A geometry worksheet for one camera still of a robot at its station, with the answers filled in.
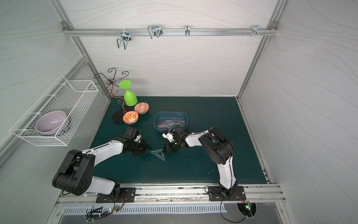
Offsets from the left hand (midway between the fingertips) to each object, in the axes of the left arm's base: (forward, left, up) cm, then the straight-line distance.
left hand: (151, 149), depth 88 cm
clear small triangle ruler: (-2, -5, -2) cm, 6 cm away
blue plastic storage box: (+26, -3, +1) cm, 26 cm away
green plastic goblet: (+25, +15, +20) cm, 35 cm away
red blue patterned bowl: (+35, +13, 0) cm, 37 cm away
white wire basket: (+17, +41, +29) cm, 54 cm away
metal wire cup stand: (+25, +29, +2) cm, 39 cm away
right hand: (0, -7, -2) cm, 8 cm away
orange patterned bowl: (+25, +20, +1) cm, 32 cm away
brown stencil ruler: (+19, -7, -1) cm, 20 cm away
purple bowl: (-3, +40, +33) cm, 52 cm away
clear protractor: (+23, -10, -1) cm, 25 cm away
